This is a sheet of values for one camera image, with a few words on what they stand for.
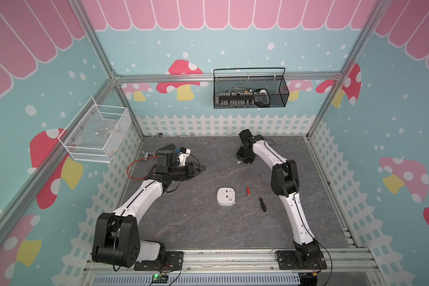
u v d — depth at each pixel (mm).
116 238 411
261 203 899
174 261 745
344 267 733
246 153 927
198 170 777
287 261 741
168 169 676
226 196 893
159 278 726
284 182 661
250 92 928
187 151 793
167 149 1148
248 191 942
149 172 667
